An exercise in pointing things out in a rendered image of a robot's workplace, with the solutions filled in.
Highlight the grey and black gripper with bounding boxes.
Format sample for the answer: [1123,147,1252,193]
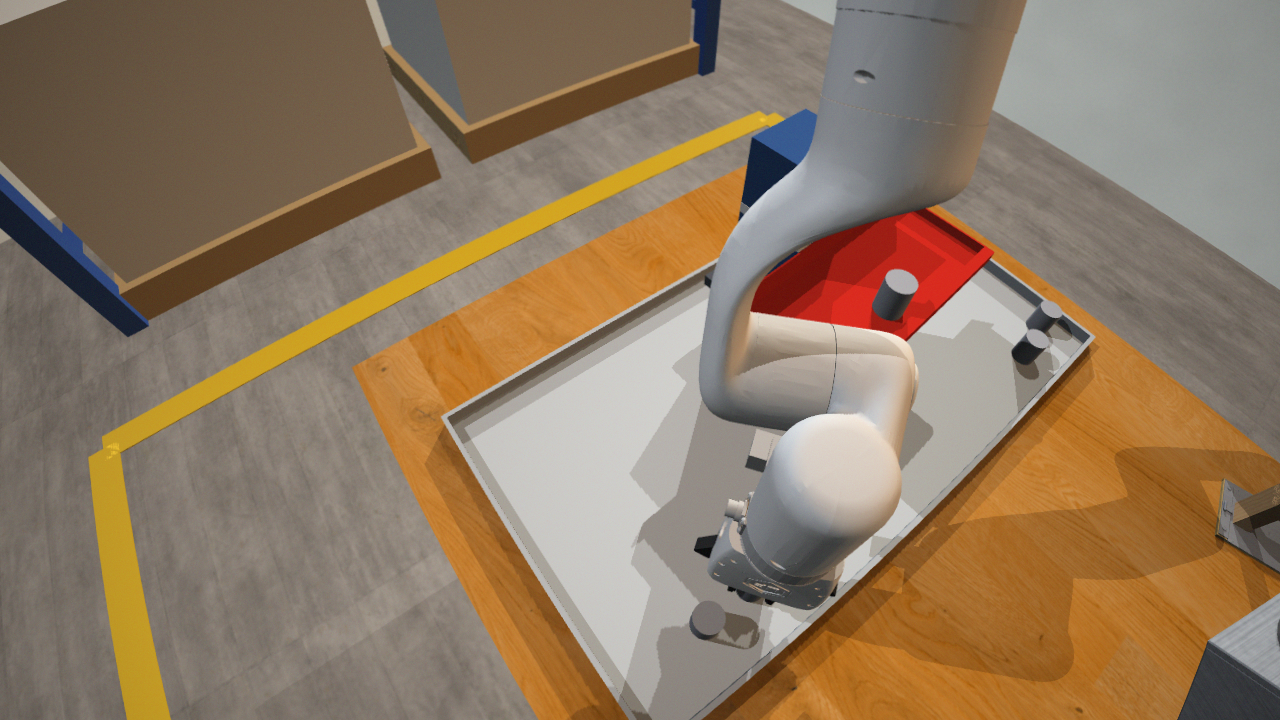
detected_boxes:
[694,518,846,610]

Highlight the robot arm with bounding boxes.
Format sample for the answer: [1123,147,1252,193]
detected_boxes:
[699,0,1027,585]

